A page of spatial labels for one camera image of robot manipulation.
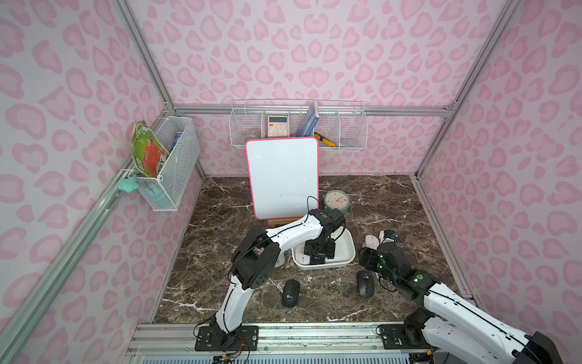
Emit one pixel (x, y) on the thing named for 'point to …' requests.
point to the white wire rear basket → (342, 123)
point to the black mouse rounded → (366, 280)
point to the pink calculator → (277, 126)
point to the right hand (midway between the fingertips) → (364, 251)
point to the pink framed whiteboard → (285, 175)
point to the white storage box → (345, 251)
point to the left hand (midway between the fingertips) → (324, 252)
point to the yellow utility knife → (323, 139)
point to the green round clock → (337, 199)
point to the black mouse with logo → (290, 293)
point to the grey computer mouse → (280, 260)
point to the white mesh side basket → (165, 192)
